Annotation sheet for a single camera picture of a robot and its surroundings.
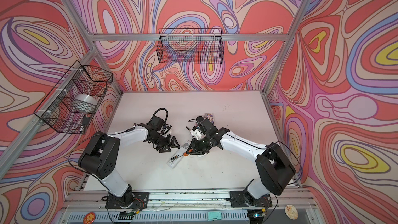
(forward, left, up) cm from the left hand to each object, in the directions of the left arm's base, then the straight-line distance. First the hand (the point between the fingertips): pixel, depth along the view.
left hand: (177, 147), depth 88 cm
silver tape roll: (+12, +41, +29) cm, 52 cm away
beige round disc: (-31, -55, -2) cm, 63 cm away
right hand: (-7, -8, +6) cm, 13 cm away
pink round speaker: (+19, -13, +2) cm, 23 cm away
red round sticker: (-33, +37, -2) cm, 50 cm away
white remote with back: (-6, 0, -1) cm, 6 cm away
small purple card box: (+23, -20, -1) cm, 31 cm away
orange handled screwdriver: (-7, -6, +7) cm, 12 cm away
